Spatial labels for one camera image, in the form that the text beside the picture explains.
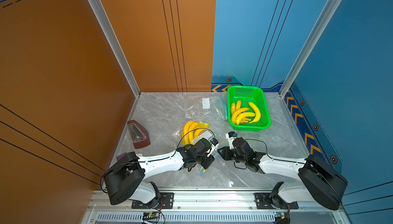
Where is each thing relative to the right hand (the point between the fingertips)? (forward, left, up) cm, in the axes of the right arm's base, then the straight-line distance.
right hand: (218, 151), depth 86 cm
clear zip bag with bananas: (+29, +7, +4) cm, 30 cm away
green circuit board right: (-28, -28, -8) cm, 40 cm away
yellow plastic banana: (+25, -17, +2) cm, 30 cm away
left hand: (-3, +3, 0) cm, 4 cm away
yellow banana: (+26, -28, 0) cm, 39 cm away
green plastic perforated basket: (+47, -24, -1) cm, 53 cm away
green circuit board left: (-29, +33, -5) cm, 44 cm away
